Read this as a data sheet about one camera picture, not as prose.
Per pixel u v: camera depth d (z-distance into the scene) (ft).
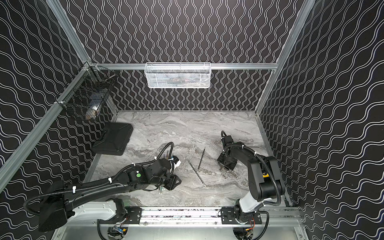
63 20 2.40
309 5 2.26
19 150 1.79
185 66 3.03
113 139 3.19
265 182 1.50
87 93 3.08
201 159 3.11
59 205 1.32
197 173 2.90
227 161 2.57
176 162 2.31
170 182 2.18
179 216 2.50
